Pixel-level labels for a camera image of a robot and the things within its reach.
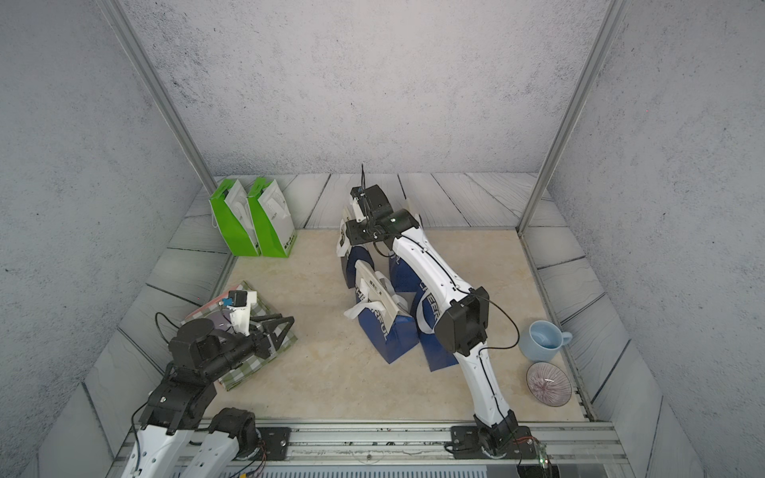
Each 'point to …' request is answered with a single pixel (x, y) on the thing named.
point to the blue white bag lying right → (427, 306)
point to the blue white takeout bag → (385, 317)
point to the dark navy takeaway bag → (354, 255)
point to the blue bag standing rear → (401, 279)
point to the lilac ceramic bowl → (219, 321)
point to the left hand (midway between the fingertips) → (291, 320)
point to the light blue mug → (541, 341)
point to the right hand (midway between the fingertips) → (352, 230)
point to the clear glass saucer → (548, 384)
